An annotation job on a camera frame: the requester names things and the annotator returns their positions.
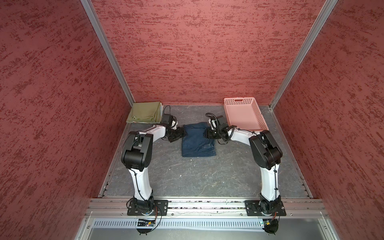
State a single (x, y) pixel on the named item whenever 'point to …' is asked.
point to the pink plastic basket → (243, 113)
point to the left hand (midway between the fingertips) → (183, 138)
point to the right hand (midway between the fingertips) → (206, 136)
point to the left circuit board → (143, 222)
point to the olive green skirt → (145, 112)
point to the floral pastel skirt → (161, 112)
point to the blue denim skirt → (195, 143)
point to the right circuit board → (270, 224)
